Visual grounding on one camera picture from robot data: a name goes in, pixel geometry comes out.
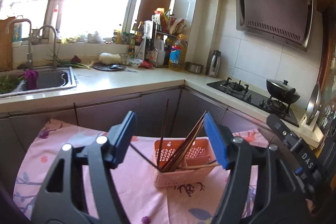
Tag low lying brown chopstick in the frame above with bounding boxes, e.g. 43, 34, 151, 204
178, 160, 219, 170

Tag pink floral tablecloth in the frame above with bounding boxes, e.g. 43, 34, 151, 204
12, 118, 316, 224

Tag steel pot lid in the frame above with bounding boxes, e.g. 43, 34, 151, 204
306, 82, 321, 123

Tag pink perforated utensil basket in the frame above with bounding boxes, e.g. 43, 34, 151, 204
152, 138, 216, 188

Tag lone leaning dark chopstick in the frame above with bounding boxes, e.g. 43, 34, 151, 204
129, 143, 160, 171

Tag black gas stove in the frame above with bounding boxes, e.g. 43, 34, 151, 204
207, 77, 299, 127

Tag black wok with lid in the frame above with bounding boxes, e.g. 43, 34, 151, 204
266, 79, 300, 105

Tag brown chopstick in bundle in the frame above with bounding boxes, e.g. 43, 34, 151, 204
161, 111, 206, 173

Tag stainless steel sink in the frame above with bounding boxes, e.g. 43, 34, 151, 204
1, 67, 77, 99

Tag dark base cabinets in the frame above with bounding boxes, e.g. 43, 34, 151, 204
1, 87, 274, 194

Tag short chrome faucet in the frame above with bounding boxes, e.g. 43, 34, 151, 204
38, 24, 59, 68

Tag upright dark chopstick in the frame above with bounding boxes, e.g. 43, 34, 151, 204
157, 98, 169, 169

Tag green onions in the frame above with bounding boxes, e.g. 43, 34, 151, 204
55, 59, 93, 69

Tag dark round plate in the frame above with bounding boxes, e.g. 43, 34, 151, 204
93, 63, 126, 72

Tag tall chrome faucet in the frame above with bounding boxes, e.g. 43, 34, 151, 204
6, 18, 33, 69

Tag white radish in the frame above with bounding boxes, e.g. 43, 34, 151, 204
98, 52, 121, 65

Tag steel thermos kettle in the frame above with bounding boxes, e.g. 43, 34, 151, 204
206, 50, 221, 78

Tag small steel bowl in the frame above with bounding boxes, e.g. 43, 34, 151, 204
185, 62, 203, 74

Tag blue white ceramic bowl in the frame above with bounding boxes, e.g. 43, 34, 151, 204
129, 59, 143, 68

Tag wooden cutting board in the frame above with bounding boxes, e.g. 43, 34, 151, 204
0, 17, 15, 72

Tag yellow cooking oil bottle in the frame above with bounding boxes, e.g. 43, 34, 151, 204
169, 34, 188, 72

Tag dark sauce bottle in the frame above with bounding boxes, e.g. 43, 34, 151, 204
135, 21, 143, 46

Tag white plastic jug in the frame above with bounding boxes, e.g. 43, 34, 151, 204
154, 36, 165, 67

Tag steel range hood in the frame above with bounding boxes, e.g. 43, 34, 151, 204
235, 0, 317, 52

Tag snack bags on rack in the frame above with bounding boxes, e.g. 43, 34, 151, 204
151, 8, 186, 35

